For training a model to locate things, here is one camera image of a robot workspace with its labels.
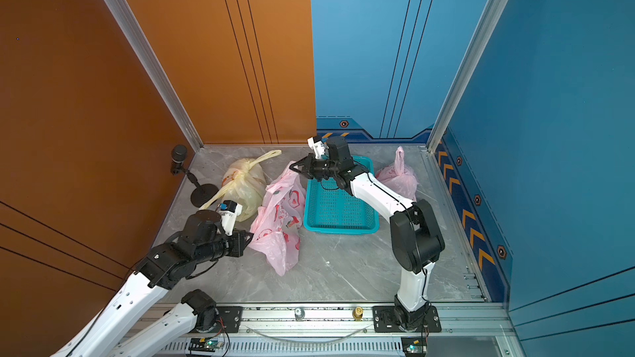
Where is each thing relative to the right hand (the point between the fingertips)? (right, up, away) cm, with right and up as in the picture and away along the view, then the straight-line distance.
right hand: (293, 167), depth 81 cm
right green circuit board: (+37, -52, -10) cm, 65 cm away
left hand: (-10, -20, -8) cm, 23 cm away
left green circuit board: (-24, -51, -10) cm, 58 cm away
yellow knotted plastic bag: (-20, -6, +11) cm, 23 cm away
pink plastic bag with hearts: (-4, -18, -5) cm, 19 cm away
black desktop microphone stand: (-39, -10, +21) cm, 45 cm away
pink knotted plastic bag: (+37, -4, +6) cm, 38 cm away
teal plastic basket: (+13, -17, +16) cm, 27 cm away
